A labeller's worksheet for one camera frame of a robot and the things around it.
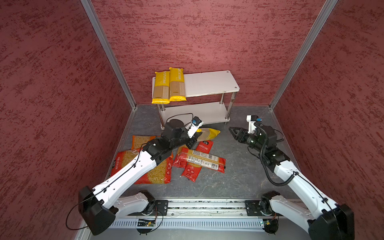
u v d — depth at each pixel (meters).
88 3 0.70
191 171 0.84
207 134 0.81
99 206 0.37
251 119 0.68
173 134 0.52
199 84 0.85
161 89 0.78
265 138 0.55
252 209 0.74
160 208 0.74
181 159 0.87
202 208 0.76
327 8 0.71
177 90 0.79
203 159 0.87
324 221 0.38
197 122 0.59
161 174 0.81
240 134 0.68
